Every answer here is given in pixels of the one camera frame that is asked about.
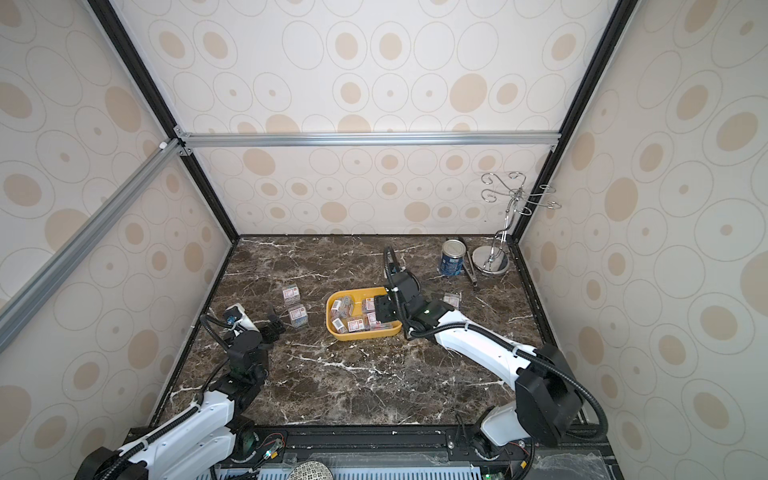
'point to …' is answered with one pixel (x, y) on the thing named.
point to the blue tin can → (452, 257)
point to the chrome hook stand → (493, 258)
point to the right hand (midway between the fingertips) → (395, 298)
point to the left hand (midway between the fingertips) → (268, 309)
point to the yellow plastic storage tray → (350, 315)
